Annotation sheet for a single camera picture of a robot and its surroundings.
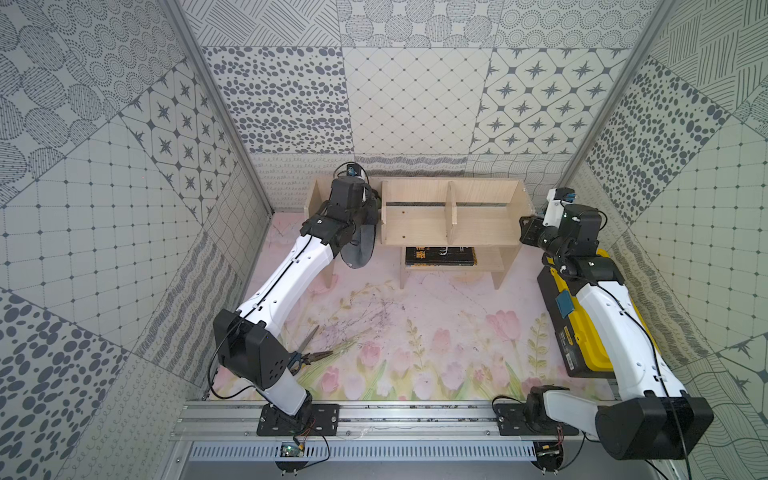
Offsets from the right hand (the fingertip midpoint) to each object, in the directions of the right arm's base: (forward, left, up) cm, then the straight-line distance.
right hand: (523, 223), depth 77 cm
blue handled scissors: (-26, +61, -27) cm, 72 cm away
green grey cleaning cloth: (-6, +43, -4) cm, 43 cm away
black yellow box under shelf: (+1, +27, -16) cm, 32 cm away
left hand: (+6, +42, +4) cm, 42 cm away
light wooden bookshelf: (+3, +20, -4) cm, 21 cm away
